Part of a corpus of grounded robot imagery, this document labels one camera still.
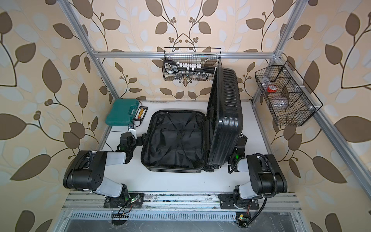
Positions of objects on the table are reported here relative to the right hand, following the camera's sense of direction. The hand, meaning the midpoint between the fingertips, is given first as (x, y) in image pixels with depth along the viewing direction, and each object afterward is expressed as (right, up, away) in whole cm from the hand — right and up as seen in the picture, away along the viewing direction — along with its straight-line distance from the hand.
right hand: (234, 132), depth 92 cm
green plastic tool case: (-79, +13, +17) cm, 82 cm away
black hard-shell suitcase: (-30, -6, +2) cm, 31 cm away
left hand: (-64, 0, +3) cm, 65 cm away
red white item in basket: (+18, +26, -11) cm, 34 cm away
